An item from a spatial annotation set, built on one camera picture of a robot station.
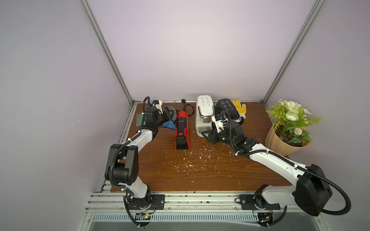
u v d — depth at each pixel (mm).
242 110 1142
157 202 727
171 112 876
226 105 875
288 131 825
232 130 599
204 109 861
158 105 827
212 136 691
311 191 399
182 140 781
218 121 707
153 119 708
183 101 1216
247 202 726
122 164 461
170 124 878
